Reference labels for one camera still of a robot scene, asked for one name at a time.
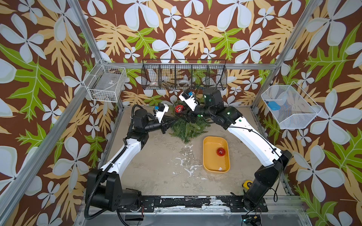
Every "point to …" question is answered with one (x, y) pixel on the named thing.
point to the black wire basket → (160, 74)
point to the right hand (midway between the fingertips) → (178, 109)
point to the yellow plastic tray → (216, 156)
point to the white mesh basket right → (297, 109)
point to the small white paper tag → (220, 168)
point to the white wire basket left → (105, 82)
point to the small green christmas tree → (186, 131)
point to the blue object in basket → (274, 105)
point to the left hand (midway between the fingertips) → (177, 118)
